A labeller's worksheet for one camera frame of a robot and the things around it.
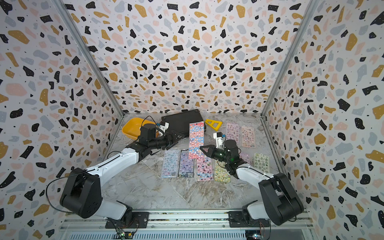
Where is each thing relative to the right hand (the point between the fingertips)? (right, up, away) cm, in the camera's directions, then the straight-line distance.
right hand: (200, 149), depth 81 cm
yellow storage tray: (-49, +12, +26) cm, 57 cm away
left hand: (-10, +6, 0) cm, 12 cm away
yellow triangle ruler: (+11, +14, +33) cm, 37 cm away
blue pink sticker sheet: (-2, +4, +4) cm, 6 cm away
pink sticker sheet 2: (+35, +5, +28) cm, 45 cm away
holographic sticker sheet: (-9, -12, +13) cm, 20 cm away
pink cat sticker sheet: (+3, -14, +11) cm, 18 cm away
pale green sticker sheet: (+39, -11, +14) cm, 43 cm away
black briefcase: (-16, +16, +31) cm, 38 cm away
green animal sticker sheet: (+13, -16, +9) cm, 22 cm away
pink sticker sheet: (+24, +9, +32) cm, 41 cm away
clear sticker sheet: (-19, -11, +13) cm, 26 cm away
